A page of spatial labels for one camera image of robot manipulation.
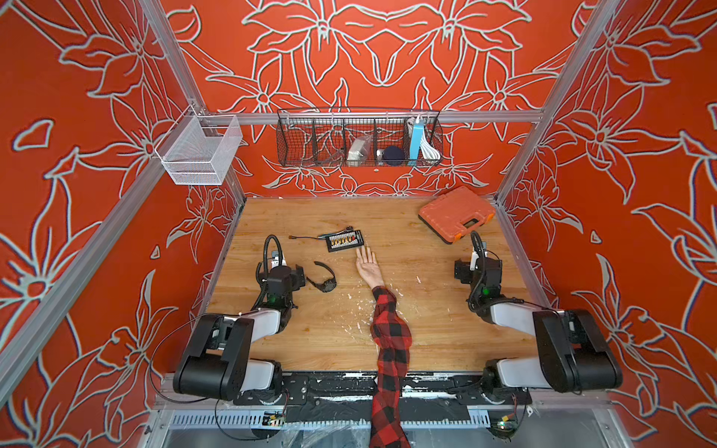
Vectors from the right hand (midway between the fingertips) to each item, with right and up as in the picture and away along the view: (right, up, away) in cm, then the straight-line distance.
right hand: (471, 257), depth 91 cm
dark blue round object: (-26, +35, +4) cm, 44 cm away
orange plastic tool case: (0, +15, +17) cm, 22 cm away
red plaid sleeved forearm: (-28, -22, -13) cm, 38 cm away
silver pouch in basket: (-38, +36, 0) cm, 52 cm away
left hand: (-64, -3, +1) cm, 64 cm away
